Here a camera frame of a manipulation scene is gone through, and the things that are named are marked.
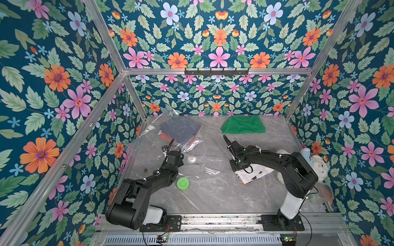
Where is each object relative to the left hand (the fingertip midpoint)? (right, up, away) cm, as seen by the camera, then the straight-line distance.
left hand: (177, 155), depth 93 cm
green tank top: (+45, +20, +19) cm, 53 cm away
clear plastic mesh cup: (+86, -20, -6) cm, 88 cm away
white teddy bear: (+80, -3, -11) cm, 81 cm away
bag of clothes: (+4, +15, +6) cm, 17 cm away
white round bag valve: (+9, -3, +2) cm, 9 cm away
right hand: (+38, -5, +1) cm, 38 cm away
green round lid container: (+6, -13, -11) cm, 18 cm away
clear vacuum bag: (+19, -3, +1) cm, 19 cm away
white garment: (+46, -9, -4) cm, 47 cm away
